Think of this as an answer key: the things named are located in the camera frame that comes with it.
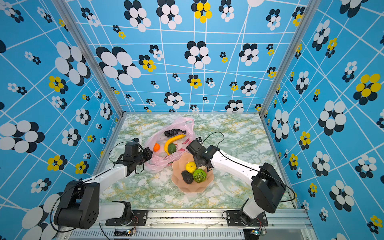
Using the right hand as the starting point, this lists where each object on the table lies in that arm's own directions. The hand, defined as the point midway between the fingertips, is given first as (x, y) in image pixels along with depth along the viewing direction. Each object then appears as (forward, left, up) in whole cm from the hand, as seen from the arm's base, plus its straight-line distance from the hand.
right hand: (204, 158), depth 85 cm
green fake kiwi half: (-10, +3, -2) cm, 10 cm away
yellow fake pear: (-4, +8, -3) cm, 9 cm away
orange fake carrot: (+10, +31, -4) cm, 33 cm away
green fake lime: (+9, +20, -4) cm, 23 cm away
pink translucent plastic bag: (+17, +25, -6) cm, 30 cm away
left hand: (+6, +31, -2) cm, 32 cm away
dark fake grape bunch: (+21, +21, -3) cm, 30 cm away
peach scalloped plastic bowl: (-2, +15, -6) cm, 16 cm away
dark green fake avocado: (-10, +9, -4) cm, 14 cm away
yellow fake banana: (+17, +22, -7) cm, 28 cm away
